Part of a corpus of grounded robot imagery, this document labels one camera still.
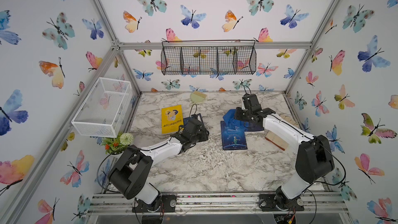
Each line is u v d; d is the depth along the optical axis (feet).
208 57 3.23
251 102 2.25
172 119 3.39
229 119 2.89
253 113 2.27
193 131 2.25
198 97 3.88
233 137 3.15
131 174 1.42
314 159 1.50
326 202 2.47
